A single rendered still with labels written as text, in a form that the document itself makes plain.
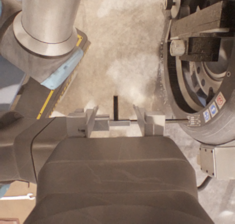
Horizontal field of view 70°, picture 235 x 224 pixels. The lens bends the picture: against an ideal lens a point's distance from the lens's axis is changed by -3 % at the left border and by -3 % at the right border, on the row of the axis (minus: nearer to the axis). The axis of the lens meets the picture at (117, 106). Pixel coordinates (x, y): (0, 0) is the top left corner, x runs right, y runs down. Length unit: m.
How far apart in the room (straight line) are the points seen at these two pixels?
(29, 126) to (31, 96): 0.88
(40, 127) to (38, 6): 0.25
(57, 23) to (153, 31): 0.98
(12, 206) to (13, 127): 1.11
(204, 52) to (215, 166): 0.34
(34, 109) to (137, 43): 0.80
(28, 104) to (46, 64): 0.64
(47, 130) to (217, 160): 0.54
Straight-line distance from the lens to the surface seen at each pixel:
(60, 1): 0.36
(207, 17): 0.56
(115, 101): 0.16
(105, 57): 1.26
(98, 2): 1.32
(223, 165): 0.63
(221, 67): 0.86
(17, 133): 0.18
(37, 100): 1.06
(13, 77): 0.81
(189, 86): 0.94
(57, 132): 0.16
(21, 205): 1.25
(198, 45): 0.51
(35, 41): 0.43
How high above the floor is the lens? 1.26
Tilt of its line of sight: 76 degrees down
